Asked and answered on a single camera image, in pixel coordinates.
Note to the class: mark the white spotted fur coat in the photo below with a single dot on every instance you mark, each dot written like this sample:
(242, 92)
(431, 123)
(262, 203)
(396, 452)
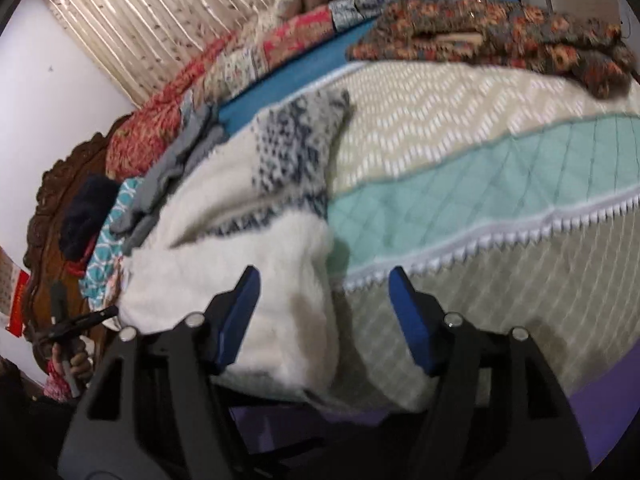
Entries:
(280, 310)

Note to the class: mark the dark navy cloth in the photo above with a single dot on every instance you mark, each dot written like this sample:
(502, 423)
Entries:
(90, 215)

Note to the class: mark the person's left hand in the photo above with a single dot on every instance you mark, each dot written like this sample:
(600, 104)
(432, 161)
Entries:
(77, 362)

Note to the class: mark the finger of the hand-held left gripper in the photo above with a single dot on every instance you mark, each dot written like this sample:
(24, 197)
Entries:
(92, 319)

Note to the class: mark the red floral patchwork quilt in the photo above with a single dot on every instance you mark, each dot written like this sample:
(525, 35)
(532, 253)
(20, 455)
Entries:
(150, 130)

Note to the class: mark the brown floral garment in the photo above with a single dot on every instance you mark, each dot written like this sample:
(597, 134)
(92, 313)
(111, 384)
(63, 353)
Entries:
(500, 30)

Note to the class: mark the teal white patterned cloth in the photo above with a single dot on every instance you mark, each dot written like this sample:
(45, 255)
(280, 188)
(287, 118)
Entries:
(107, 240)

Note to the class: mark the red wall calendar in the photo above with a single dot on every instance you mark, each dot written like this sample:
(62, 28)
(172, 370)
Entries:
(17, 295)

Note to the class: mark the carved wooden headboard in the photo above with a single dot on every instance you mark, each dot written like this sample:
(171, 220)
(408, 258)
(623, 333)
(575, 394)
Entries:
(75, 160)

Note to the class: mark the beige floral curtain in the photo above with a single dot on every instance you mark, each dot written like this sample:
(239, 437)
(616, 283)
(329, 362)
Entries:
(150, 20)

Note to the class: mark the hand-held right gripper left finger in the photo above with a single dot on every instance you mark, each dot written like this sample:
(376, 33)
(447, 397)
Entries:
(240, 310)

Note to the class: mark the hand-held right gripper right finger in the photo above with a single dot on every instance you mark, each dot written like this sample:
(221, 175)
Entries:
(411, 317)

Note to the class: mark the beige teal quilted bedspread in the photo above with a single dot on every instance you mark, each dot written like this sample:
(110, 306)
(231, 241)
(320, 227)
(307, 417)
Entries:
(500, 170)

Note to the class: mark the blue bed sheet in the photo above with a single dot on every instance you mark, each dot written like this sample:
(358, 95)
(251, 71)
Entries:
(310, 70)

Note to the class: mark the grey garment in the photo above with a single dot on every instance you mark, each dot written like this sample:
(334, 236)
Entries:
(175, 170)

